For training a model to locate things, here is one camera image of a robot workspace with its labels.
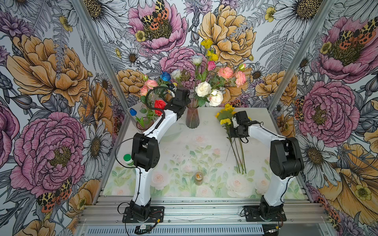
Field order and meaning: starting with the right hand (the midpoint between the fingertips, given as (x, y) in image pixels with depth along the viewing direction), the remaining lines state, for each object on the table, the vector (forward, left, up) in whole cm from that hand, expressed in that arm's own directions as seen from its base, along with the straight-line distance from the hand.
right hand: (232, 136), depth 98 cm
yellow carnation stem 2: (-8, +3, -5) cm, 9 cm away
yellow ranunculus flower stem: (-9, -6, -6) cm, 12 cm away
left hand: (+16, +31, +19) cm, 40 cm away
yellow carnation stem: (+12, +2, +1) cm, 12 cm away
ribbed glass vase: (-2, +52, +18) cm, 56 cm away
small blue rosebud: (+1, +57, +24) cm, 62 cm away
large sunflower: (+18, +1, +2) cm, 18 cm away
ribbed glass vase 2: (+17, +26, 0) cm, 31 cm away
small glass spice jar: (-28, +23, +3) cm, 36 cm away
